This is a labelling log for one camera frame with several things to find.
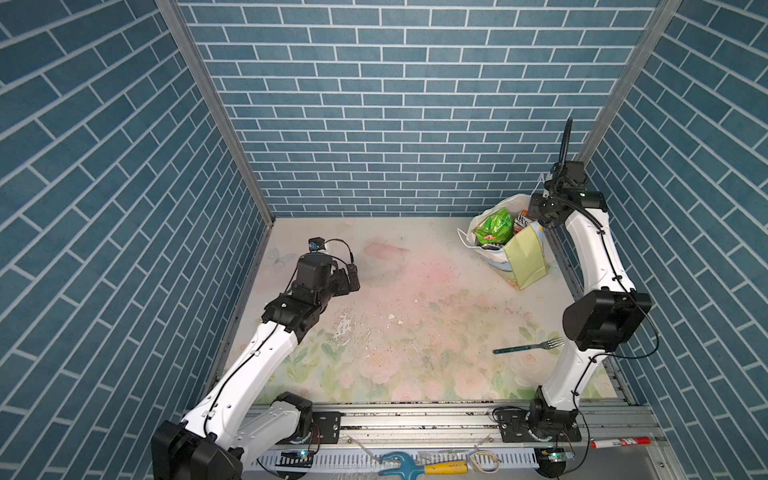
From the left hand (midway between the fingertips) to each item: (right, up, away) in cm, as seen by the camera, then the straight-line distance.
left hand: (344, 269), depth 78 cm
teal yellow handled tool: (+17, -44, -11) cm, 49 cm away
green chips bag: (+45, +12, +14) cm, 48 cm away
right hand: (+55, +19, +8) cm, 58 cm away
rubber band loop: (+36, -44, -8) cm, 57 cm away
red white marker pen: (+63, -42, -7) cm, 76 cm away
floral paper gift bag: (+51, +2, +8) cm, 52 cm away
